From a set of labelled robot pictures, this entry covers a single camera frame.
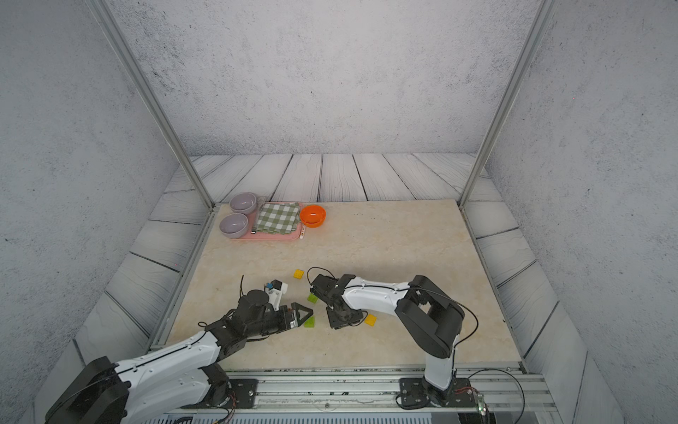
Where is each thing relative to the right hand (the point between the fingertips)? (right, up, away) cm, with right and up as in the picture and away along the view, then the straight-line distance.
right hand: (343, 323), depth 86 cm
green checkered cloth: (-28, +35, +29) cm, 53 cm away
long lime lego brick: (-11, +6, +5) cm, 13 cm away
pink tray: (-38, +27, +25) cm, 53 cm away
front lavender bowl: (-45, +31, +24) cm, 60 cm away
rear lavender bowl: (-45, +41, +33) cm, 69 cm away
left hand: (-10, +4, -6) cm, 13 cm away
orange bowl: (-13, +35, +27) cm, 46 cm away
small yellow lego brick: (-17, +13, +13) cm, 25 cm away
